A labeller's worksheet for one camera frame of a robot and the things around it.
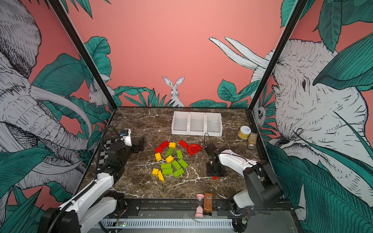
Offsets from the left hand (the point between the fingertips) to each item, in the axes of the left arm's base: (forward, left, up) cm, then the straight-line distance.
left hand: (137, 135), depth 83 cm
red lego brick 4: (-2, -10, -15) cm, 18 cm away
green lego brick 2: (-6, -24, -17) cm, 30 cm away
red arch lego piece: (-2, -33, -16) cm, 36 cm away
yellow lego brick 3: (-9, -18, -15) cm, 25 cm away
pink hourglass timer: (-38, -34, -15) cm, 53 cm away
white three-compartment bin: (+19, -37, -15) cm, 44 cm away
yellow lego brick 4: (-17, -10, -14) cm, 24 cm away
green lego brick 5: (-13, -15, -16) cm, 26 cm away
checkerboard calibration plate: (-5, +24, -14) cm, 28 cm away
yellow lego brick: (+2, -19, -16) cm, 25 cm away
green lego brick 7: (-17, -23, -17) cm, 33 cm away
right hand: (-18, -43, -17) cm, 49 cm away
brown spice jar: (+1, -73, -13) cm, 74 cm away
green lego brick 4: (-12, -22, -17) cm, 30 cm away
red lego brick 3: (+2, -13, -17) cm, 21 cm away
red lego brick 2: (+2, -27, -16) cm, 31 cm away
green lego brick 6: (-16, -17, -16) cm, 28 cm away
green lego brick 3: (-11, -26, -17) cm, 33 cm away
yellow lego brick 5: (-19, -13, -15) cm, 28 cm away
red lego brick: (-21, -45, -16) cm, 52 cm away
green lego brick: (-3, -17, -17) cm, 24 cm away
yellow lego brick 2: (-7, -10, -15) cm, 20 cm away
